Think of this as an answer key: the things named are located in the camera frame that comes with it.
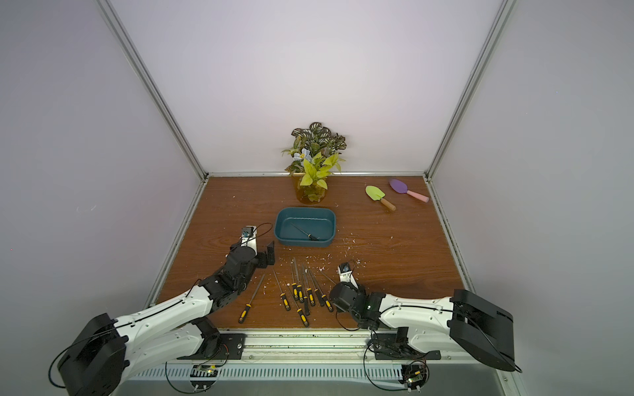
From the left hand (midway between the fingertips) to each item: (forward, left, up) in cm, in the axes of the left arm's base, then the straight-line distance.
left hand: (265, 241), depth 84 cm
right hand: (-12, -26, -11) cm, 31 cm away
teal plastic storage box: (+14, -12, -13) cm, 23 cm away
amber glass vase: (+29, -14, -9) cm, 33 cm away
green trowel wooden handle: (+33, -45, -12) cm, 57 cm away
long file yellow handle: (-20, +6, -11) cm, 24 cm away
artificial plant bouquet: (+40, -16, +8) cm, 43 cm away
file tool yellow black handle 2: (-22, -14, -11) cm, 28 cm away
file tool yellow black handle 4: (-17, -22, -11) cm, 30 cm away
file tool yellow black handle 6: (-13, -18, -11) cm, 25 cm away
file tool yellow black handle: (-15, -7, -12) cm, 20 cm away
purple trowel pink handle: (+36, -57, -11) cm, 68 cm away
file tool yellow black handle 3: (-11, -12, -12) cm, 20 cm away
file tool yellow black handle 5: (-12, -10, -12) cm, 20 cm away
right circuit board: (-36, -47, -13) cm, 61 cm away
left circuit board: (-37, +15, -16) cm, 43 cm away
